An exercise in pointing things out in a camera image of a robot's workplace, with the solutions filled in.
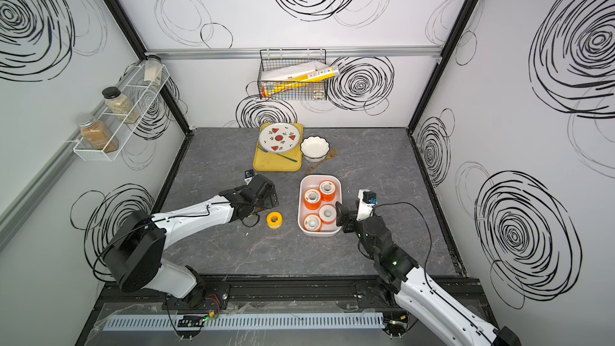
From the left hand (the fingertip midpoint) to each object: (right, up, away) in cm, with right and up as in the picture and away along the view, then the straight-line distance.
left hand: (267, 199), depth 89 cm
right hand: (+29, +1, -11) cm, 31 cm away
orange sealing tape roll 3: (+23, -6, +1) cm, 24 cm away
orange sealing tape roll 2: (+17, 0, +2) cm, 17 cm away
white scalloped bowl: (+18, +19, +21) cm, 34 cm away
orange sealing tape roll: (+23, +3, +4) cm, 24 cm away
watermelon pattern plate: (+1, +25, +26) cm, 36 cm away
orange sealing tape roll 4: (+17, -8, -1) cm, 19 cm away
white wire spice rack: (-51, +42, +4) cm, 66 cm away
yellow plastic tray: (-4, +14, +20) cm, 24 cm away
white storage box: (+15, +6, +7) cm, 18 cm away
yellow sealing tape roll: (+3, -8, 0) cm, 8 cm away
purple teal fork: (+1, +17, +22) cm, 28 cm away
